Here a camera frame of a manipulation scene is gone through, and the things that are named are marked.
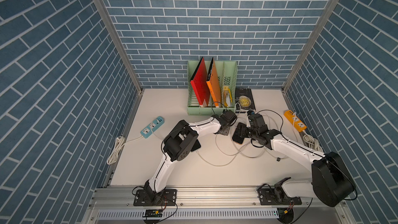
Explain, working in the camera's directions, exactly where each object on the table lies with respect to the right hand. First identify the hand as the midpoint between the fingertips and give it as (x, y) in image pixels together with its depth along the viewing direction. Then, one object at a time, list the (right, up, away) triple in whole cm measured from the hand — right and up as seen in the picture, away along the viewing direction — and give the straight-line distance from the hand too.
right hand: (241, 128), depth 89 cm
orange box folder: (-17, +26, -3) cm, 31 cm away
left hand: (-8, -3, +9) cm, 12 cm away
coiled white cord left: (-72, -9, +2) cm, 72 cm away
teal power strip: (-55, 0, +7) cm, 55 cm away
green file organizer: (-5, +35, +22) cm, 41 cm away
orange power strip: (+37, +6, +12) cm, 39 cm away
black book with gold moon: (+8, +19, +23) cm, 30 cm away
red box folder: (-24, +26, -3) cm, 36 cm away
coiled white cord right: (+44, -9, +2) cm, 45 cm away
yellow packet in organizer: (-5, +20, +22) cm, 30 cm away
